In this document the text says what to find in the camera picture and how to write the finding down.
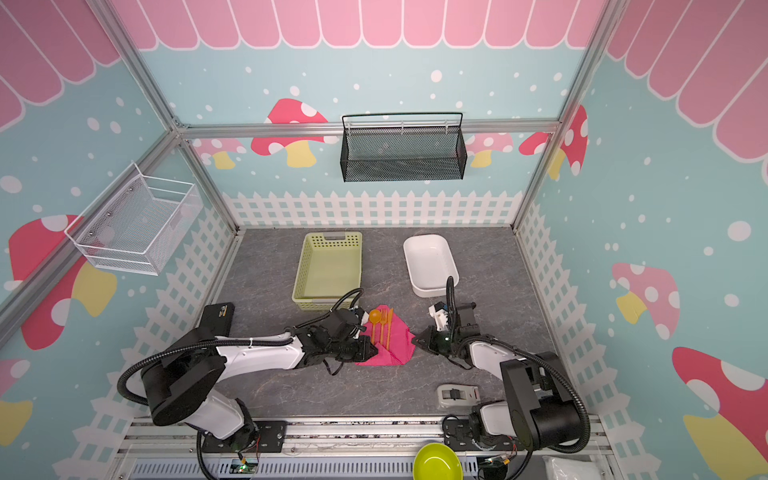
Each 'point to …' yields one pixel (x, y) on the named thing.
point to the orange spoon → (374, 318)
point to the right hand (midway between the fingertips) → (412, 339)
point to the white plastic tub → (430, 262)
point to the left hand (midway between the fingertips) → (376, 358)
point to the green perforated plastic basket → (329, 270)
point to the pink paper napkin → (401, 346)
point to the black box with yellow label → (217, 319)
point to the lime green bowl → (437, 461)
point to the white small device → (457, 396)
